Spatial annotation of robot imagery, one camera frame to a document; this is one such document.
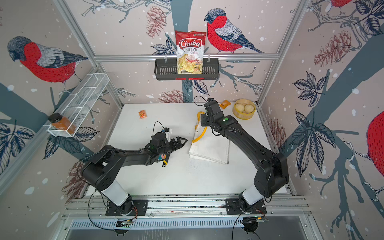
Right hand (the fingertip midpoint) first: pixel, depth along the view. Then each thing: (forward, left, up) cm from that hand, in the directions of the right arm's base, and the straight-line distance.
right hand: (204, 116), depth 84 cm
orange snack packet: (+18, +48, -21) cm, 55 cm away
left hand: (-8, +11, -13) cm, 19 cm away
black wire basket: (+29, +25, +12) cm, 40 cm away
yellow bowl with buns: (+23, -30, -17) cm, 42 cm away
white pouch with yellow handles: (-8, -2, -19) cm, 21 cm away
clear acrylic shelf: (-3, +67, +9) cm, 68 cm away
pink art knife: (-16, +24, -20) cm, 36 cm away
